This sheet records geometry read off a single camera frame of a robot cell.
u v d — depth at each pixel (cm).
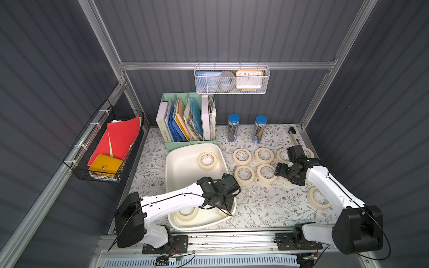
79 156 62
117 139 74
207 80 84
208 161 102
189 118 95
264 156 105
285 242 74
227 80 88
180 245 74
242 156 105
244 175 96
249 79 88
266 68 89
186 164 100
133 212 41
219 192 57
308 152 104
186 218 79
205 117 93
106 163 64
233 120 99
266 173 96
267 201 87
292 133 112
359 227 41
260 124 97
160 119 89
